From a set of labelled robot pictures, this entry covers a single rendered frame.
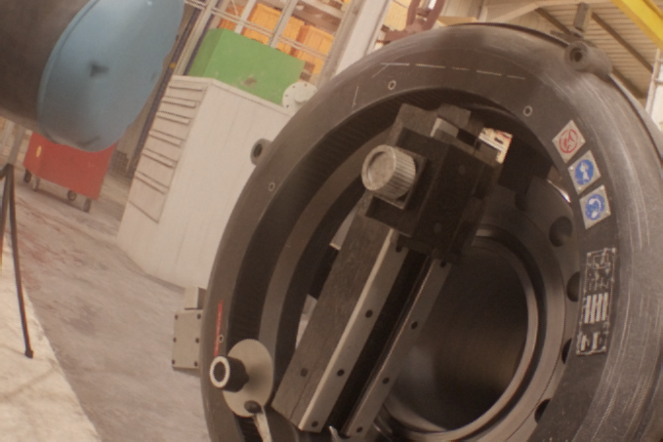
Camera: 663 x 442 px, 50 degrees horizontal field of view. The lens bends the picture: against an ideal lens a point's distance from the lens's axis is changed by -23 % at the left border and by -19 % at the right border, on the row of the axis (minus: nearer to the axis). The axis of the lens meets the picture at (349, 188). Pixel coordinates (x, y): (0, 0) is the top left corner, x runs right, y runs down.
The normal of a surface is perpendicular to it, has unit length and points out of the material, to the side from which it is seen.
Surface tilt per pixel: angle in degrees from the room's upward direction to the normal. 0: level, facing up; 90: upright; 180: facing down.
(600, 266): 90
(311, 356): 90
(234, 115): 90
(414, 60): 90
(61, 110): 134
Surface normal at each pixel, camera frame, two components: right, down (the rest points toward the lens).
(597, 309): -0.72, -0.29
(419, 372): 0.70, -0.31
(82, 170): 0.65, 0.22
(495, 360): 0.67, -0.04
